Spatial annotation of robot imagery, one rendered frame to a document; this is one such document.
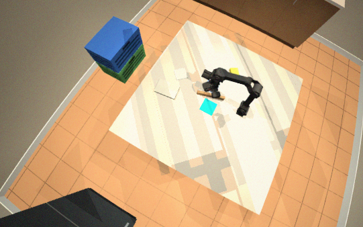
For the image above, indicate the yellow rectangular block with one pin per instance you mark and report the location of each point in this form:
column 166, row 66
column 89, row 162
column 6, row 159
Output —
column 234, row 70

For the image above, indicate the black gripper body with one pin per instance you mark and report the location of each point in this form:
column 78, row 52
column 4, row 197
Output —
column 215, row 93

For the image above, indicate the orange flat bar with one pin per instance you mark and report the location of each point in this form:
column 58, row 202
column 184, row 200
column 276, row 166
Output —
column 209, row 95

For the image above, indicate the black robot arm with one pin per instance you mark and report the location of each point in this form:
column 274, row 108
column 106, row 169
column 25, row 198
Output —
column 219, row 75

